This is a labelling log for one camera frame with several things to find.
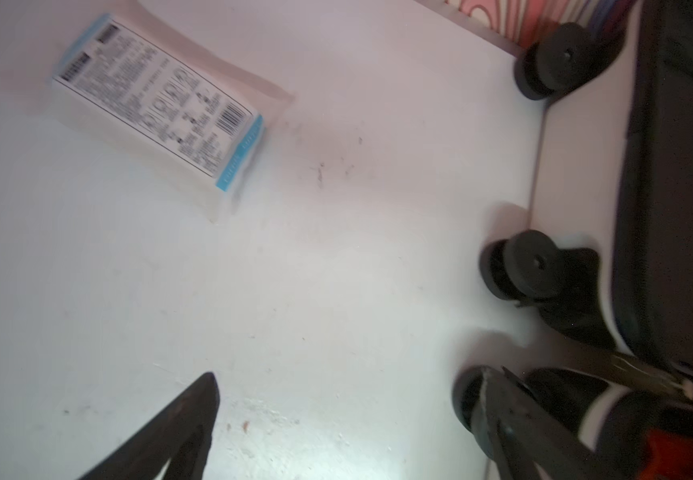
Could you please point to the red t-shirt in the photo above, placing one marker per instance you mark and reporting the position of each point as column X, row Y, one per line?
column 668, row 456

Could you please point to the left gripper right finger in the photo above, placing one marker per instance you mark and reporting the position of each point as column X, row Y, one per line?
column 524, row 439

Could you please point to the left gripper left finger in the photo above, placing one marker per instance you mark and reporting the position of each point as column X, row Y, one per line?
column 175, row 443

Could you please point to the black suitcase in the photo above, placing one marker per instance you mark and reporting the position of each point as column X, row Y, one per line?
column 606, row 258

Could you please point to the clear plastic packet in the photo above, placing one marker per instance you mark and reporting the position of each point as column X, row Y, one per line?
column 143, row 87

